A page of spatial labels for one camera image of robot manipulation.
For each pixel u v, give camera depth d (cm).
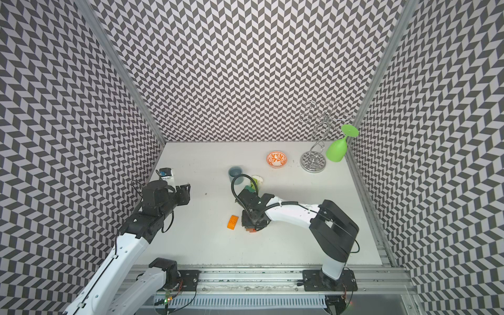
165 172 66
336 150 85
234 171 99
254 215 60
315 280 73
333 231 45
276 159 108
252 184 80
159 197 56
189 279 72
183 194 67
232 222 87
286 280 75
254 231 83
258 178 100
